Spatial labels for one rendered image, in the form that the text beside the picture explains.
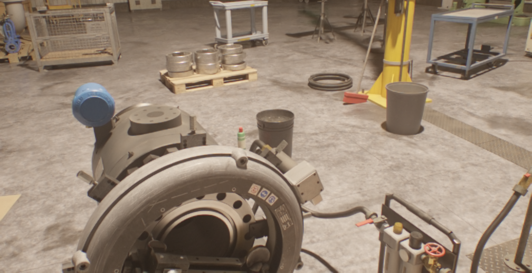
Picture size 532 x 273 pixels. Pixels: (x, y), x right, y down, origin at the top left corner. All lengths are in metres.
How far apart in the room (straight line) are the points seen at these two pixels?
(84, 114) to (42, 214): 1.40
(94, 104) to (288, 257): 0.99
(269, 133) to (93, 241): 2.09
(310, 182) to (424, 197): 1.63
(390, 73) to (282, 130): 1.96
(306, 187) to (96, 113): 0.93
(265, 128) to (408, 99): 1.35
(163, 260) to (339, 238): 1.42
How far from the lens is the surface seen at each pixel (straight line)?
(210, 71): 5.45
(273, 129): 3.06
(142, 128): 1.64
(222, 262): 1.42
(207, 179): 1.16
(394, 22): 4.58
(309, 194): 1.41
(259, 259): 1.47
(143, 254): 1.31
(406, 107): 3.73
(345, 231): 2.48
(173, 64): 5.33
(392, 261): 1.80
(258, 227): 1.49
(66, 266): 1.39
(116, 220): 1.17
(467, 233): 2.66
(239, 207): 1.42
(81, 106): 1.77
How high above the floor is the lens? 1.49
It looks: 22 degrees down
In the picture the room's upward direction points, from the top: 2 degrees counter-clockwise
